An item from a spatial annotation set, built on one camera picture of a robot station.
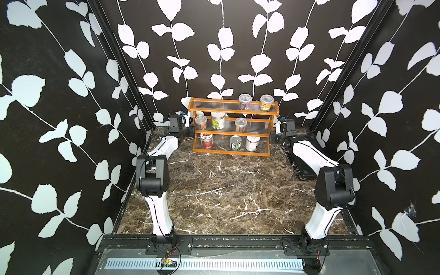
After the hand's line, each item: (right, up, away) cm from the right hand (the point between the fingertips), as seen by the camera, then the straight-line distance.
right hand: (270, 131), depth 95 cm
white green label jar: (-30, +7, 0) cm, 30 cm away
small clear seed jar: (-17, +4, 0) cm, 17 cm away
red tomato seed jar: (-37, -5, +7) cm, 38 cm away
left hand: (-44, +5, +3) cm, 45 cm away
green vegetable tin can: (-19, -6, +8) cm, 22 cm away
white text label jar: (-10, -7, +5) cm, 13 cm away
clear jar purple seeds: (-15, +15, -9) cm, 23 cm away
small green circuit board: (-50, -57, -25) cm, 80 cm away
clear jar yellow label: (-4, +15, -8) cm, 18 cm away
